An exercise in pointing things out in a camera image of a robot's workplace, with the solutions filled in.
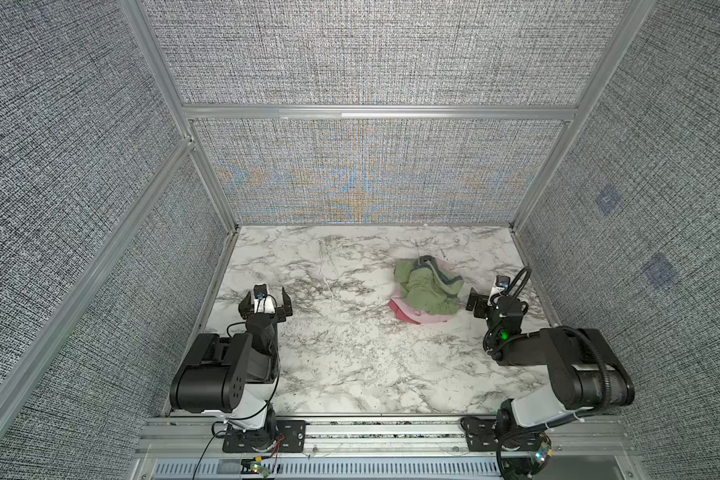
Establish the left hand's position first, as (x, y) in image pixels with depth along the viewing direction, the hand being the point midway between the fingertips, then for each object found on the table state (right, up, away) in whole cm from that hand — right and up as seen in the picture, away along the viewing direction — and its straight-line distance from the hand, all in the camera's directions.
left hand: (266, 291), depth 89 cm
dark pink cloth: (+40, -8, +5) cm, 41 cm away
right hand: (+68, 0, +4) cm, 69 cm away
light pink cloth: (+47, -8, +1) cm, 48 cm away
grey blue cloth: (+49, +9, +6) cm, 50 cm away
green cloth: (+47, 0, +1) cm, 47 cm away
